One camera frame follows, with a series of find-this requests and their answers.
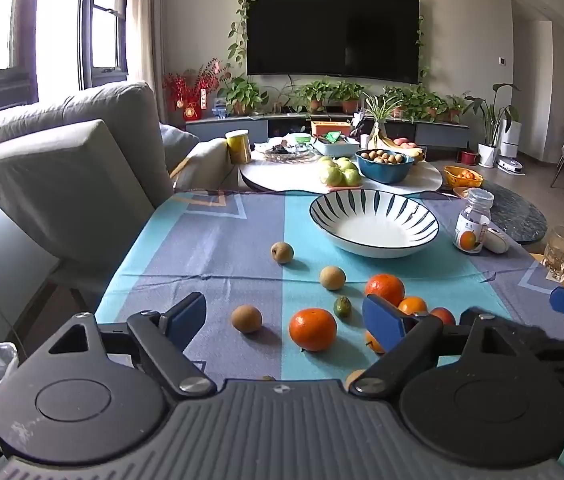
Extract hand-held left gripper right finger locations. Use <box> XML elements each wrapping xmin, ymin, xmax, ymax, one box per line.
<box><xmin>349</xmin><ymin>294</ymin><xmax>537</xmax><ymax>400</ymax></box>

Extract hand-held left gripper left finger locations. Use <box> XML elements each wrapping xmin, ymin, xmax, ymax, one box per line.
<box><xmin>48</xmin><ymin>292</ymin><xmax>217</xmax><ymax>400</ymax></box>

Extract small orange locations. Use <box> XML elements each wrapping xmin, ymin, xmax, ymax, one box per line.
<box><xmin>398</xmin><ymin>296</ymin><xmax>429</xmax><ymax>316</ymax></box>
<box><xmin>365</xmin><ymin>330</ymin><xmax>387</xmax><ymax>356</ymax></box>

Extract large orange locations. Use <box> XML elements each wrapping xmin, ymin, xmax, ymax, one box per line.
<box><xmin>289</xmin><ymin>307</ymin><xmax>338</xmax><ymax>352</ymax></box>
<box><xmin>365</xmin><ymin>273</ymin><xmax>406</xmax><ymax>307</ymax></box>

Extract brown kiwi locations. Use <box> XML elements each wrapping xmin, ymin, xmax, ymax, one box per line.
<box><xmin>270</xmin><ymin>241</ymin><xmax>295</xmax><ymax>264</ymax></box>
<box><xmin>231</xmin><ymin>304</ymin><xmax>263</xmax><ymax>334</ymax></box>
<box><xmin>319</xmin><ymin>265</ymin><xmax>347</xmax><ymax>291</ymax></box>

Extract white bowl with dark stripes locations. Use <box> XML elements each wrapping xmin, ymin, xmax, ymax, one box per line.
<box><xmin>309</xmin><ymin>189</ymin><xmax>441</xmax><ymax>259</ymax></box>

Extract pile of small brown fruits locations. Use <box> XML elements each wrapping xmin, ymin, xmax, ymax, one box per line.
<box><xmin>362</xmin><ymin>149</ymin><xmax>409</xmax><ymax>165</ymax></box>

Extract glass cup with spoon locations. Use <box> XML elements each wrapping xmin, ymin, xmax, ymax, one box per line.
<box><xmin>544</xmin><ymin>226</ymin><xmax>564</xmax><ymax>283</ymax></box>

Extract blue patterned tablecloth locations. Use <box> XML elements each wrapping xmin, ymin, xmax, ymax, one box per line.
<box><xmin>94</xmin><ymin>189</ymin><xmax>564</xmax><ymax>468</ymax></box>

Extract white rounded device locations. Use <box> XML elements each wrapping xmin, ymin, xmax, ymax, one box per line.
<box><xmin>482</xmin><ymin>227</ymin><xmax>511</xmax><ymax>254</ymax></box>

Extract dark green marble table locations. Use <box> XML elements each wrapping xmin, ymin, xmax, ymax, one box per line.
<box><xmin>442</xmin><ymin>180</ymin><xmax>548</xmax><ymax>246</ymax></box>

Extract clear bottle with orange label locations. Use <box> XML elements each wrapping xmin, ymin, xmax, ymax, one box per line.
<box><xmin>452</xmin><ymin>188</ymin><xmax>495</xmax><ymax>256</ymax></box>

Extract blue ceramic bowl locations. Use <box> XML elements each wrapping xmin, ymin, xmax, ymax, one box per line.
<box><xmin>355</xmin><ymin>149</ymin><xmax>416</xmax><ymax>184</ymax></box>

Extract beige throw with yellow trim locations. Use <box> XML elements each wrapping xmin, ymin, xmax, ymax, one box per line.
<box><xmin>169</xmin><ymin>137</ymin><xmax>240</xmax><ymax>193</ymax></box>

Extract orange plastic basket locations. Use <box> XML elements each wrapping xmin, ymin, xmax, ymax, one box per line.
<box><xmin>443</xmin><ymin>165</ymin><xmax>484</xmax><ymax>190</ymax></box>

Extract white round table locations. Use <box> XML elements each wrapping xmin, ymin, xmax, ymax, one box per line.
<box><xmin>239</xmin><ymin>152</ymin><xmax>443</xmax><ymax>195</ymax></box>

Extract white air purifier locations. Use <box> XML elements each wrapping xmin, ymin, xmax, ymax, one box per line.
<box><xmin>496</xmin><ymin>122</ymin><xmax>522</xmax><ymax>161</ymax></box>

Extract grey pillow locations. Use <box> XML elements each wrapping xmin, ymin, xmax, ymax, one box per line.
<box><xmin>159</xmin><ymin>122</ymin><xmax>200</xmax><ymax>171</ymax></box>

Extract yellow tin can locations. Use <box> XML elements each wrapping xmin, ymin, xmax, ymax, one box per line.
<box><xmin>225</xmin><ymin>130</ymin><xmax>252</xmax><ymax>165</ymax></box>

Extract bunch of bananas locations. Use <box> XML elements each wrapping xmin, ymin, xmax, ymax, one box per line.
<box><xmin>368</xmin><ymin>127</ymin><xmax>425</xmax><ymax>158</ymax></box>

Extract teal container of snacks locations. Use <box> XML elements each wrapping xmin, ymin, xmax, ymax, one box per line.
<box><xmin>312</xmin><ymin>132</ymin><xmax>360</xmax><ymax>157</ymax></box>

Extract glass plate of snacks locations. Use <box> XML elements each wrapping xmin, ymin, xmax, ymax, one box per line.
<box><xmin>253</xmin><ymin>141</ymin><xmax>320</xmax><ymax>163</ymax></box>

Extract grey fabric sofa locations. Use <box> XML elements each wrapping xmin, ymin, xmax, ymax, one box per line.
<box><xmin>0</xmin><ymin>81</ymin><xmax>240</xmax><ymax>311</ymax></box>

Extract grey television cabinet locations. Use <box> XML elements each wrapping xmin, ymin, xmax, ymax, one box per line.
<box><xmin>185</xmin><ymin>112</ymin><xmax>471</xmax><ymax>150</ymax></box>

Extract tall plant in white pot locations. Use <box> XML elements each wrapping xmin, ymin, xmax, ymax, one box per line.
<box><xmin>464</xmin><ymin>82</ymin><xmax>521</xmax><ymax>168</ymax></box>

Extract orange box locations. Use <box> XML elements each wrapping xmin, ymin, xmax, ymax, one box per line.
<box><xmin>310</xmin><ymin>120</ymin><xmax>353</xmax><ymax>137</ymax></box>

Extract spider plant in glass vase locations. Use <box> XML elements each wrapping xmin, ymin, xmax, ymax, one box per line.
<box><xmin>362</xmin><ymin>94</ymin><xmax>403</xmax><ymax>148</ymax></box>

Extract wide leafy potted plants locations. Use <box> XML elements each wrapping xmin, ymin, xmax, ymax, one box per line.
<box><xmin>384</xmin><ymin>85</ymin><xmax>450</xmax><ymax>122</ymax></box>

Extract small green potted plant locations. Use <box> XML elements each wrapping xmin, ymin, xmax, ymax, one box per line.
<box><xmin>444</xmin><ymin>92</ymin><xmax>475</xmax><ymax>123</ymax></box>
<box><xmin>294</xmin><ymin>80</ymin><xmax>335</xmax><ymax>113</ymax></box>
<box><xmin>332</xmin><ymin>81</ymin><xmax>365</xmax><ymax>114</ymax></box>

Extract bushy pothos potted plant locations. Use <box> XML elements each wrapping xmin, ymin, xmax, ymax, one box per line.
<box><xmin>219</xmin><ymin>76</ymin><xmax>267</xmax><ymax>117</ymax></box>

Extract red festive decoration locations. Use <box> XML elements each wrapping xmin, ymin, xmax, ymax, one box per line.
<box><xmin>163</xmin><ymin>58</ymin><xmax>227</xmax><ymax>122</ymax></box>

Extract beige curtain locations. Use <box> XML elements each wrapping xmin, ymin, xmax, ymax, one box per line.
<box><xmin>127</xmin><ymin>0</ymin><xmax>167</xmax><ymax>126</ymax></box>

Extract green trailing vine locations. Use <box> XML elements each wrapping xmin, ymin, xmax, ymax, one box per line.
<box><xmin>227</xmin><ymin>0</ymin><xmax>430</xmax><ymax>68</ymax></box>

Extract narrow dark framed window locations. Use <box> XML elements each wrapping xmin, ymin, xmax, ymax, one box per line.
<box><xmin>79</xmin><ymin>0</ymin><xmax>130</xmax><ymax>92</ymax></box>

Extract white power cable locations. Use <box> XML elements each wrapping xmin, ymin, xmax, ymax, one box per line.
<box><xmin>0</xmin><ymin>275</ymin><xmax>25</xmax><ymax>361</ymax></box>

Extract black wall television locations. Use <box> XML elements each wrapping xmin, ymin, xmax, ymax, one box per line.
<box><xmin>246</xmin><ymin>0</ymin><xmax>421</xmax><ymax>84</ymax></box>

